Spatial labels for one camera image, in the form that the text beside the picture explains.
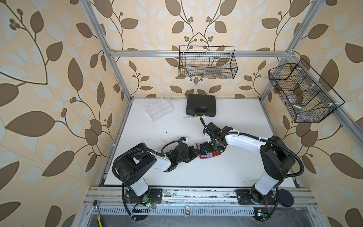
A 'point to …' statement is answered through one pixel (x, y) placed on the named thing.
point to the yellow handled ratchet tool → (95, 203)
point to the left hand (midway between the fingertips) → (200, 150)
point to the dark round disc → (285, 198)
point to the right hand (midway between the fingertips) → (207, 151)
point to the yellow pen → (192, 117)
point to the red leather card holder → (208, 155)
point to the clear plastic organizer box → (159, 108)
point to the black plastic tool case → (203, 105)
